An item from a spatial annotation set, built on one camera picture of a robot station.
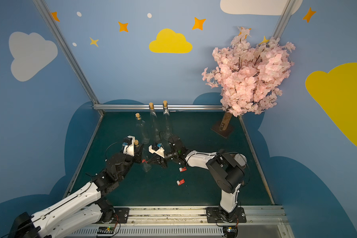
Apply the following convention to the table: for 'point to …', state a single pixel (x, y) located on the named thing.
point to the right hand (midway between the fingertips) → (150, 160)
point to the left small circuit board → (105, 230)
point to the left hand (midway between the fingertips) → (140, 142)
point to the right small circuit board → (230, 231)
